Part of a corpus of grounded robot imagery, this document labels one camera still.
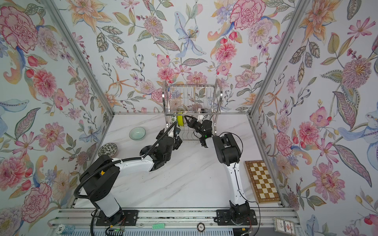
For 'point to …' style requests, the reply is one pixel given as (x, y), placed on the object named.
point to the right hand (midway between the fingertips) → (184, 116)
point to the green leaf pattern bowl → (173, 119)
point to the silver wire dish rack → (188, 105)
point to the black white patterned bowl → (109, 148)
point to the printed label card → (283, 225)
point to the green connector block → (158, 226)
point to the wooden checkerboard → (262, 182)
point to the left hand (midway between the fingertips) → (173, 132)
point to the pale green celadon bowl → (137, 133)
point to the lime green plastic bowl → (180, 119)
